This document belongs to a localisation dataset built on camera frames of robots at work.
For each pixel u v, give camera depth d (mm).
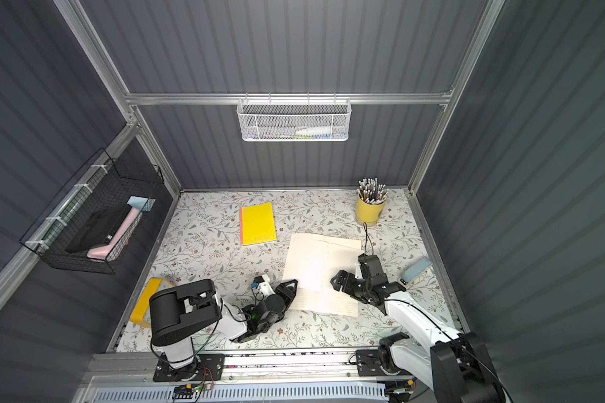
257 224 1092
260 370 739
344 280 782
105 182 790
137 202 808
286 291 793
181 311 498
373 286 666
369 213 1011
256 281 824
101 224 677
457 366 409
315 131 937
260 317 665
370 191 937
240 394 771
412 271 883
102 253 629
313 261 994
